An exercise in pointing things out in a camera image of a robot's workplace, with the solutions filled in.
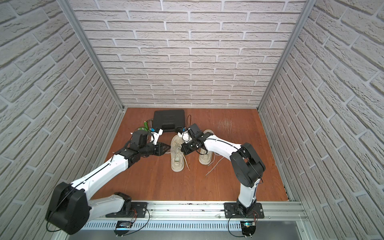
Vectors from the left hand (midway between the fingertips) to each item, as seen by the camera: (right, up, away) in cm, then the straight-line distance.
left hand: (171, 145), depth 81 cm
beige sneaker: (+3, -8, +5) cm, 10 cm away
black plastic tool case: (-6, +14, +26) cm, 30 cm away
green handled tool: (-23, +10, +25) cm, 36 cm away
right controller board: (+40, -39, -11) cm, 56 cm away
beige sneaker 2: (+19, -8, +4) cm, 22 cm away
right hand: (+7, -4, +7) cm, 10 cm away
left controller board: (-22, -38, -11) cm, 45 cm away
